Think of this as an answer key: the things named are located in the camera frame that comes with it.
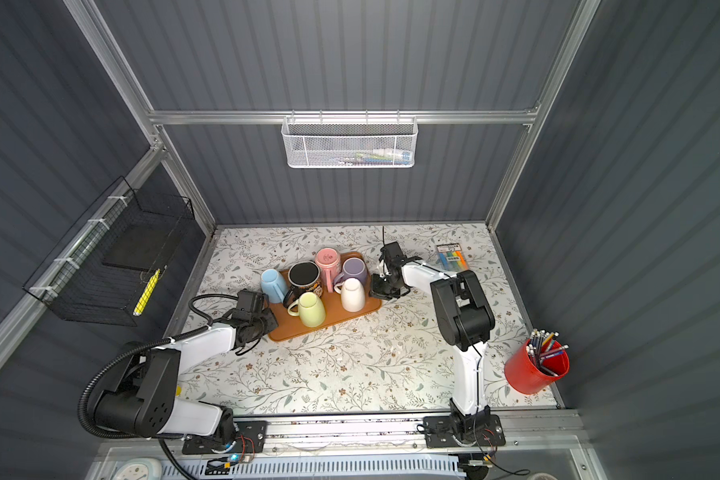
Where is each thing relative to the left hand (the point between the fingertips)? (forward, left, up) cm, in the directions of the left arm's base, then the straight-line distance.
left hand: (272, 320), depth 94 cm
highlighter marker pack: (+21, -63, +2) cm, 66 cm away
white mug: (+3, -26, +7) cm, 27 cm away
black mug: (+9, -11, +11) cm, 17 cm away
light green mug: (-1, -13, +9) cm, 16 cm away
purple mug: (+13, -27, +9) cm, 31 cm away
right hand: (+7, -33, +1) cm, 34 cm away
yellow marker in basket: (-6, +22, +27) cm, 35 cm away
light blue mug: (+7, -1, +9) cm, 11 cm away
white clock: (-37, +24, +1) cm, 44 cm away
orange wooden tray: (-3, -6, +1) cm, 7 cm away
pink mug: (+12, -19, +11) cm, 25 cm away
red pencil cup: (-22, -72, +10) cm, 76 cm away
